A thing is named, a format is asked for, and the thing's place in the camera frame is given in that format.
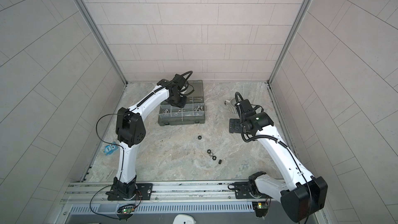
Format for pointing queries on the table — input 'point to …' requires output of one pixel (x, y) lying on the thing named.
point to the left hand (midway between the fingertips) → (186, 102)
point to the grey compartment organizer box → (193, 112)
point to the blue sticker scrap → (109, 149)
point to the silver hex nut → (211, 154)
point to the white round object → (184, 219)
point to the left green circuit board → (127, 210)
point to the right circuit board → (261, 208)
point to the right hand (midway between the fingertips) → (238, 127)
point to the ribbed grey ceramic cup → (231, 105)
